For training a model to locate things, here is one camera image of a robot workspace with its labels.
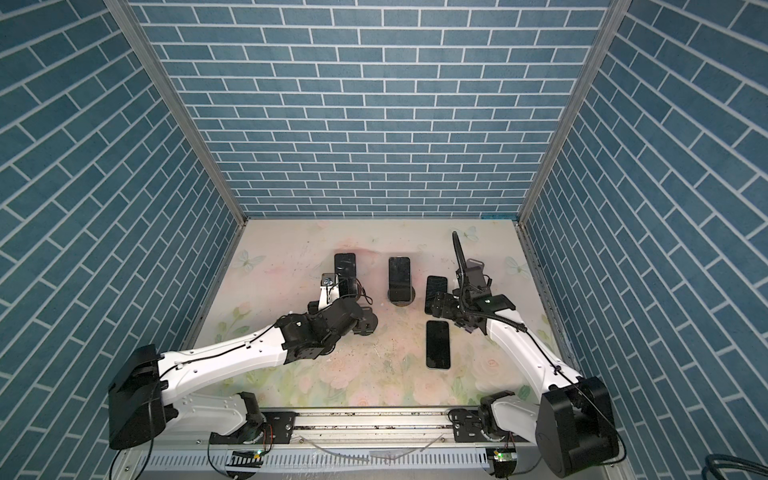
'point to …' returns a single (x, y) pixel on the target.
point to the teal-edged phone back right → (399, 278)
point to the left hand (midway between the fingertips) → (344, 305)
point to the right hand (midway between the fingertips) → (441, 304)
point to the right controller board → (504, 461)
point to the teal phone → (438, 347)
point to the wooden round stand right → (402, 303)
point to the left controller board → (249, 459)
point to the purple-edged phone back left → (345, 266)
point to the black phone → (434, 285)
